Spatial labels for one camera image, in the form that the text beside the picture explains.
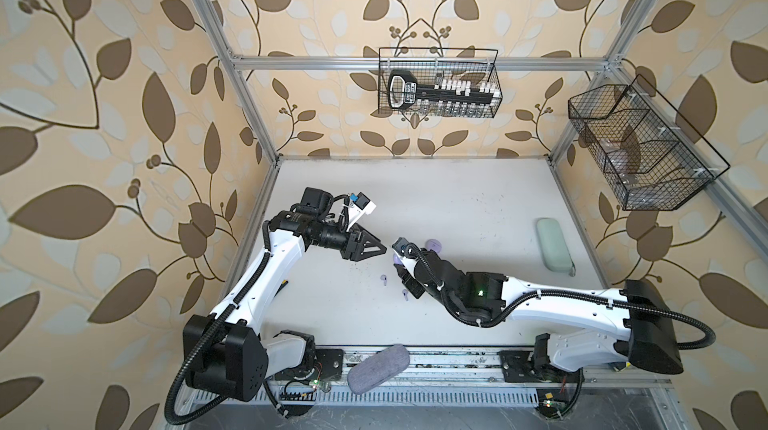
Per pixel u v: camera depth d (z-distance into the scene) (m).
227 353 0.39
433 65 0.91
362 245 0.65
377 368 0.71
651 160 0.73
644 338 0.39
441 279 0.51
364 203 0.67
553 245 0.94
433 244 0.95
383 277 0.89
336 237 0.65
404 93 0.84
